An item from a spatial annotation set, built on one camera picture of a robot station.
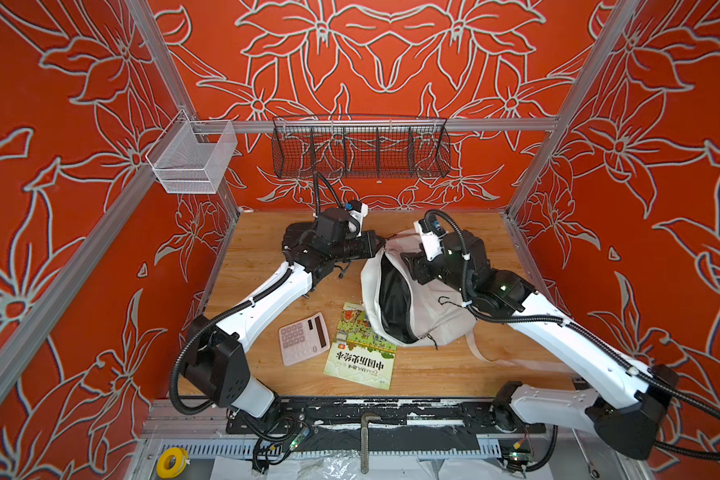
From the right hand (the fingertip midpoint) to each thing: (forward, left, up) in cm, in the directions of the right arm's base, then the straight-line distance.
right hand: (406, 249), depth 71 cm
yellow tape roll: (-39, +54, -27) cm, 72 cm away
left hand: (+5, +4, -1) cm, 7 cm away
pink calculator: (-11, +28, -27) cm, 41 cm away
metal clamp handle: (-36, +11, -28) cm, 47 cm away
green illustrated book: (-15, +12, -29) cm, 35 cm away
